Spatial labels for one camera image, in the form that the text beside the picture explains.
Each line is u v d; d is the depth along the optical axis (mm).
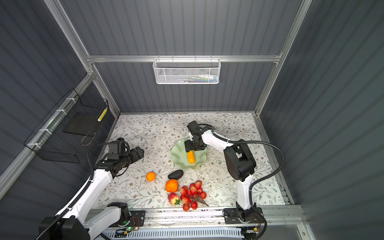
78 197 443
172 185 790
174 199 756
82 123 787
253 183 556
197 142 795
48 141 643
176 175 844
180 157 953
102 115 813
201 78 920
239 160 530
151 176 846
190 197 768
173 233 707
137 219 723
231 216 726
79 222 405
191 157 912
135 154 746
